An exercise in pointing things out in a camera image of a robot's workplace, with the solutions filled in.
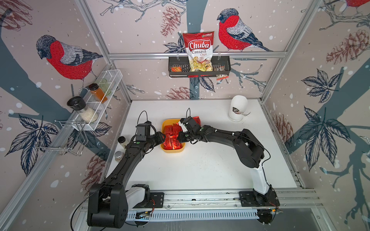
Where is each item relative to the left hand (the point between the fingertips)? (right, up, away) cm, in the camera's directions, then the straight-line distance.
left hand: (165, 133), depth 85 cm
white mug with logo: (+53, +16, +24) cm, 60 cm away
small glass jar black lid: (-27, -6, +2) cm, 28 cm away
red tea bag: (+21, +7, +21) cm, 30 cm away
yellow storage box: (+1, +6, +16) cm, 17 cm away
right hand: (+6, -4, +6) cm, 9 cm away
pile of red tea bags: (+3, -5, +5) cm, 7 cm away
